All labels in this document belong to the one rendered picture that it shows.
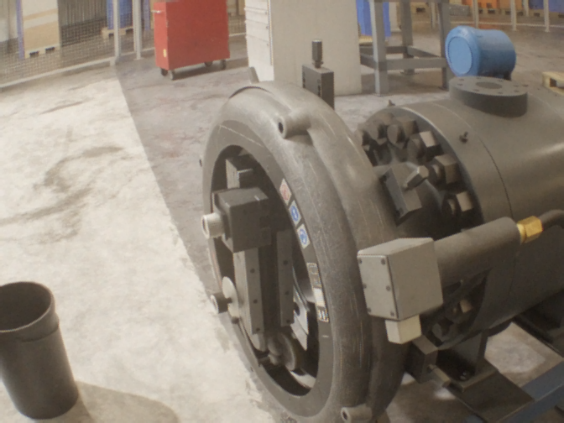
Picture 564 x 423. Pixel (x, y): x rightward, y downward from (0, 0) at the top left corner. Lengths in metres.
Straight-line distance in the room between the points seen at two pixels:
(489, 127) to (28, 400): 1.51
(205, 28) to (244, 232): 5.47
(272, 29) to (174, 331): 3.17
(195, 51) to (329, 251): 5.65
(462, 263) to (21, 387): 1.37
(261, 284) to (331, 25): 3.94
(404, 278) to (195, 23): 5.76
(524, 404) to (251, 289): 0.72
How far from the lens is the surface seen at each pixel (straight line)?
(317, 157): 1.06
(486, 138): 1.36
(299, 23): 5.09
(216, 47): 6.68
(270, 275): 1.40
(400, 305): 0.93
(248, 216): 1.20
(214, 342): 2.22
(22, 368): 1.86
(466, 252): 1.01
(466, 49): 1.74
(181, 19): 6.50
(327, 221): 1.02
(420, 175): 0.98
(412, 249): 0.93
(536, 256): 1.40
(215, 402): 1.95
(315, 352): 1.50
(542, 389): 1.58
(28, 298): 2.04
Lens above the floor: 1.25
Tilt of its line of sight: 22 degrees down
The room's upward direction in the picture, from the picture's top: 3 degrees counter-clockwise
